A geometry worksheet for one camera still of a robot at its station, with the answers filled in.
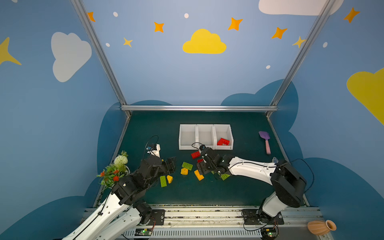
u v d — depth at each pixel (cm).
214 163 66
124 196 46
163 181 86
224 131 109
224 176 88
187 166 93
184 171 88
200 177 88
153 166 49
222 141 101
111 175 71
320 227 64
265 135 107
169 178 85
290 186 45
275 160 96
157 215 76
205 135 108
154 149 61
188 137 102
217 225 73
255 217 74
